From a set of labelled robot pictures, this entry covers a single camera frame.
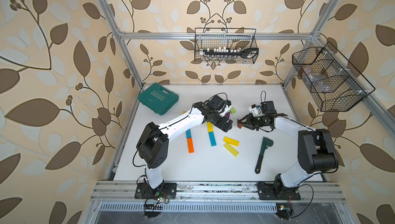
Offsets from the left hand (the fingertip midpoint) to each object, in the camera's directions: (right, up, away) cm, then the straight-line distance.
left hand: (226, 123), depth 82 cm
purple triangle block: (+4, +2, +19) cm, 20 cm away
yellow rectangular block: (+3, -12, +9) cm, 15 cm away
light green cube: (+8, +5, +22) cm, 24 cm away
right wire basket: (+51, +20, -10) cm, 56 cm away
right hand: (+10, -1, +9) cm, 13 cm away
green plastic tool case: (-44, +13, +24) cm, 52 cm away
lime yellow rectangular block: (+5, -17, +5) cm, 18 cm away
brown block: (+9, -2, +7) cm, 11 cm away
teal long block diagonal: (-22, -8, +12) cm, 26 cm away
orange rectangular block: (-20, -14, +7) cm, 25 cm away
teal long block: (-7, -12, +9) cm, 16 cm away
